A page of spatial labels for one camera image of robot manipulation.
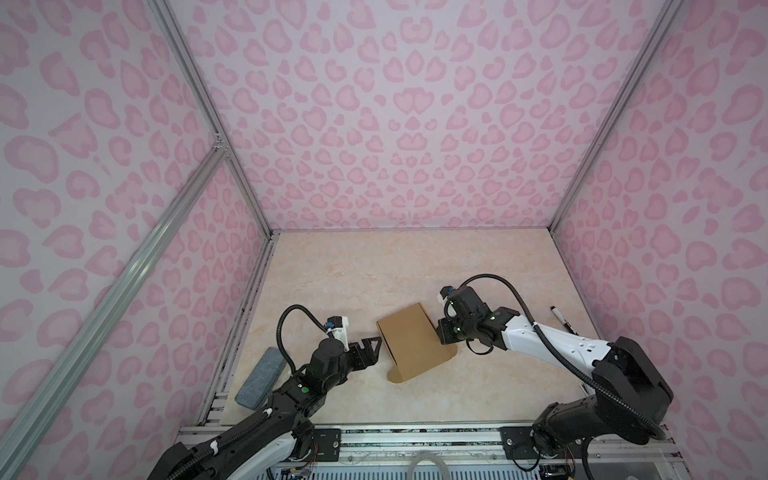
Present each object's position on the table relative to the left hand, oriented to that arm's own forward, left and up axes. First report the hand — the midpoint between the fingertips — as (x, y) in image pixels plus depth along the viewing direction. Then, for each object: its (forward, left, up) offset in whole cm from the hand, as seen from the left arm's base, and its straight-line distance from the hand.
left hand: (374, 338), depth 82 cm
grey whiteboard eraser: (-8, +31, -7) cm, 33 cm away
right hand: (+3, -18, -1) cm, 18 cm away
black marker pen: (+9, -58, -9) cm, 60 cm away
